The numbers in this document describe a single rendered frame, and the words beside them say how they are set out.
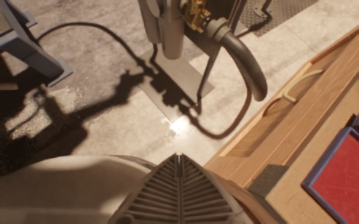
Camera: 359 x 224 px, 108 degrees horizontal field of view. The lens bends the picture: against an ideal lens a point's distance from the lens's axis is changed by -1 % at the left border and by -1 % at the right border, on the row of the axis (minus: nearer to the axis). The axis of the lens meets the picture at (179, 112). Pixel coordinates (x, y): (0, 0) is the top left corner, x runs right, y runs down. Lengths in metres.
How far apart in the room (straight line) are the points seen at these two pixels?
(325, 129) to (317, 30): 1.14
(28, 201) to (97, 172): 0.13
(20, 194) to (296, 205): 0.47
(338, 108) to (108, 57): 0.91
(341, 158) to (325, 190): 0.05
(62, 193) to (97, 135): 0.42
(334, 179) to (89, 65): 0.97
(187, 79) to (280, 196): 0.64
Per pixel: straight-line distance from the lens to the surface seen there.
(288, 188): 0.24
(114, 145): 0.72
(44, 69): 0.95
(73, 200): 0.37
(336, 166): 0.28
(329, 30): 1.44
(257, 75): 0.33
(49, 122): 0.91
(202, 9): 0.34
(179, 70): 0.78
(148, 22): 0.52
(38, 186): 0.41
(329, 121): 0.29
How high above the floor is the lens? 0.65
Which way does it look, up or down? 73 degrees down
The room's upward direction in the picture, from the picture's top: 4 degrees clockwise
